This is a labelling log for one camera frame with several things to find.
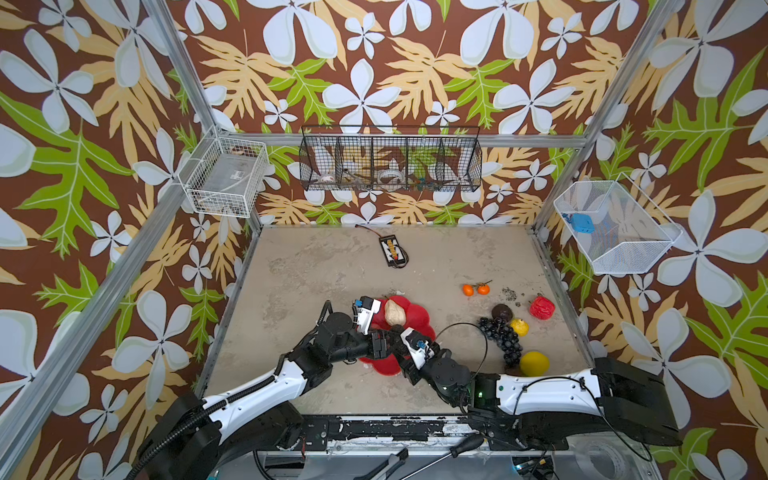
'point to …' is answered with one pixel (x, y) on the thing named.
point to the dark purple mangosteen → (503, 311)
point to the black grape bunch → (504, 336)
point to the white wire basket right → (616, 225)
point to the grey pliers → (382, 472)
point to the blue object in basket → (583, 223)
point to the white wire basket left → (224, 175)
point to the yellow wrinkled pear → (520, 326)
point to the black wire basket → (390, 158)
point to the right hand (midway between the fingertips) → (397, 342)
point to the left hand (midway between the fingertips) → (400, 336)
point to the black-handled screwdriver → (457, 450)
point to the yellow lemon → (534, 364)
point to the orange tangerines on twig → (482, 288)
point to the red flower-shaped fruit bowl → (417, 320)
